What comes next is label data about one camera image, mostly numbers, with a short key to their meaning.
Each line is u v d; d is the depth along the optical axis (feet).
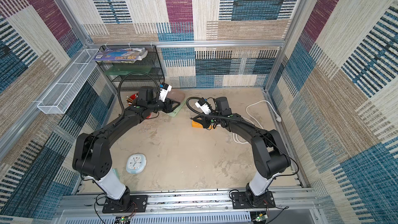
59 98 2.34
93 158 1.52
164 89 2.54
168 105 2.51
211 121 2.55
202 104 2.54
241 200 2.40
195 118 2.77
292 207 2.39
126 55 2.68
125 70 3.21
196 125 3.27
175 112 2.68
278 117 3.48
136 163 2.73
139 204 2.40
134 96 3.15
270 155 1.52
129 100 3.14
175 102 2.77
